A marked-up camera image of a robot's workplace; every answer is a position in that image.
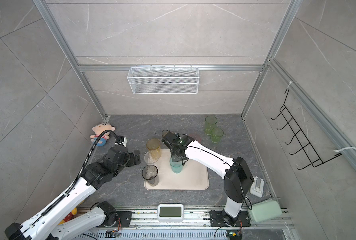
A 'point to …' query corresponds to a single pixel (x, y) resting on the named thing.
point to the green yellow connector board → (233, 234)
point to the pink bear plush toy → (98, 129)
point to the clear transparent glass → (151, 157)
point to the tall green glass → (210, 122)
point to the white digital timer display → (170, 213)
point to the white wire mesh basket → (163, 80)
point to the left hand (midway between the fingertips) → (132, 150)
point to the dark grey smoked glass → (150, 173)
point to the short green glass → (216, 133)
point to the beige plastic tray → (193, 176)
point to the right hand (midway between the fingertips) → (179, 154)
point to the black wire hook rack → (308, 153)
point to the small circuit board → (113, 233)
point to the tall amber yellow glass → (154, 144)
